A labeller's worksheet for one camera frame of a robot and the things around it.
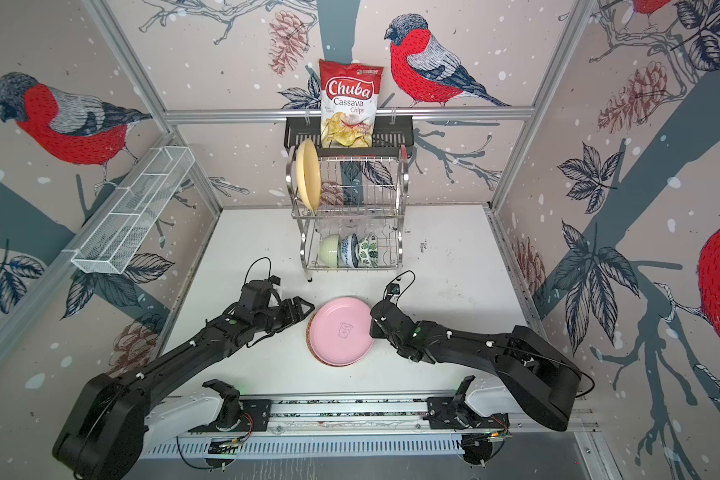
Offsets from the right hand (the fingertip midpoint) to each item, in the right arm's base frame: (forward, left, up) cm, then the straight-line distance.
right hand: (371, 323), depth 86 cm
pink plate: (-2, +9, -1) cm, 9 cm away
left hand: (0, +18, +6) cm, 19 cm away
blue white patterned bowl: (+18, +7, +11) cm, 22 cm away
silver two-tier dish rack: (+56, +5, +1) cm, 56 cm away
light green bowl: (+18, +13, +12) cm, 25 cm away
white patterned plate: (-8, +16, +1) cm, 18 cm away
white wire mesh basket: (+17, +64, +30) cm, 73 cm away
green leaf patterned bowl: (+19, +1, +11) cm, 22 cm away
